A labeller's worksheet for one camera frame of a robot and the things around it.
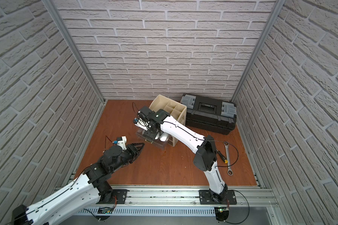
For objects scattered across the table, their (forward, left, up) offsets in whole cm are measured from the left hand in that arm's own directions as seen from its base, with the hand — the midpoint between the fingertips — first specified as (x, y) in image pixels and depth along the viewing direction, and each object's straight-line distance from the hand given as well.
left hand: (146, 143), depth 73 cm
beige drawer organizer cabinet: (+16, -16, +8) cm, 24 cm away
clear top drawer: (0, -6, 0) cm, 6 cm away
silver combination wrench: (-9, -49, -18) cm, 53 cm away
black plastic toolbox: (+22, -39, -2) cm, 45 cm away
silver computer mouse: (+6, -9, -4) cm, 12 cm away
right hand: (+10, -3, -2) cm, 11 cm away
